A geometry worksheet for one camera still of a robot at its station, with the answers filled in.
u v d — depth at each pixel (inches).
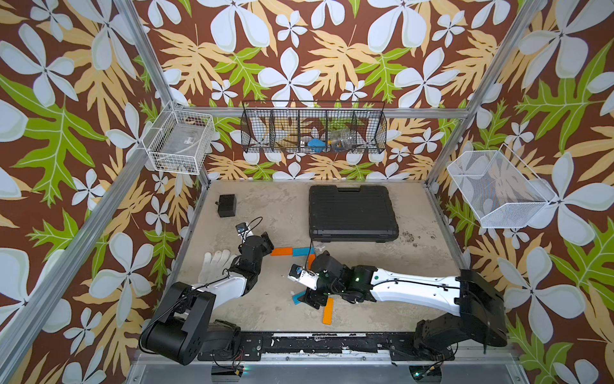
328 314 31.8
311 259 25.6
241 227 30.8
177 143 33.5
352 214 38.8
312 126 38.1
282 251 38.7
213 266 36.0
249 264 27.1
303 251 39.9
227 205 42.0
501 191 31.3
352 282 22.8
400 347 29.2
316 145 37.3
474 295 18.3
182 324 16.8
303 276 26.1
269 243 32.5
